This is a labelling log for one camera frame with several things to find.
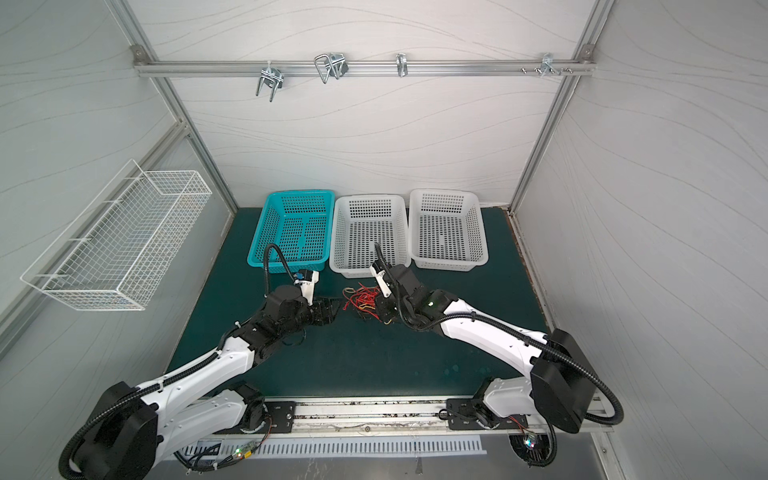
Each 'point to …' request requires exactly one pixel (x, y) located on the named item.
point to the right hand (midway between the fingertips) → (381, 288)
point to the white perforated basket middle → (358, 222)
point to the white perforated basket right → (446, 230)
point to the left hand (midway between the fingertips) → (338, 295)
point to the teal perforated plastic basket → (300, 223)
